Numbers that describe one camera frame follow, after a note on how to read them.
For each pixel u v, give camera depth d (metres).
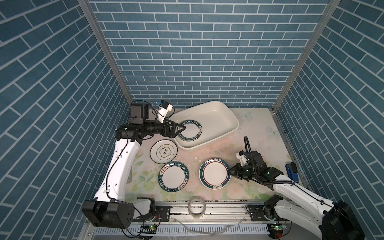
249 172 0.70
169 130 0.61
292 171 0.85
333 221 0.40
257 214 0.74
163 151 0.96
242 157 0.77
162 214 0.74
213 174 0.82
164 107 0.60
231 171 0.80
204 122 1.08
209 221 0.73
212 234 0.69
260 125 1.12
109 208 0.36
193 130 1.07
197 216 0.70
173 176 0.86
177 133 0.63
